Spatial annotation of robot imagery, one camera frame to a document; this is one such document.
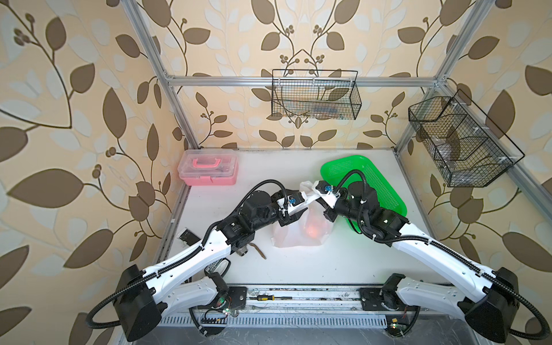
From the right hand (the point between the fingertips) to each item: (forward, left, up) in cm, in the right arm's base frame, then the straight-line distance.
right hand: (314, 194), depth 74 cm
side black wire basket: (+11, -53, +9) cm, 55 cm away
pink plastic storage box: (+26, +45, -12) cm, 54 cm away
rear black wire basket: (+47, -12, +10) cm, 50 cm away
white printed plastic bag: (-5, 0, -16) cm, 17 cm away
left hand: (-2, +6, +3) cm, 8 cm away
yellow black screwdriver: (-27, +17, -23) cm, 40 cm away
